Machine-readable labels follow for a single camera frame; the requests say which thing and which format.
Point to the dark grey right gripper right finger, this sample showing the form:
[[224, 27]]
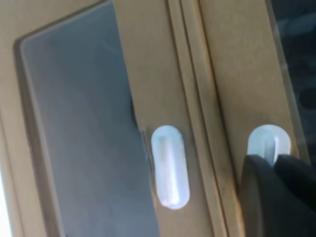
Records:
[[298, 177]]

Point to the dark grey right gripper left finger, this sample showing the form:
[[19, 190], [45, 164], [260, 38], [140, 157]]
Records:
[[269, 208]]

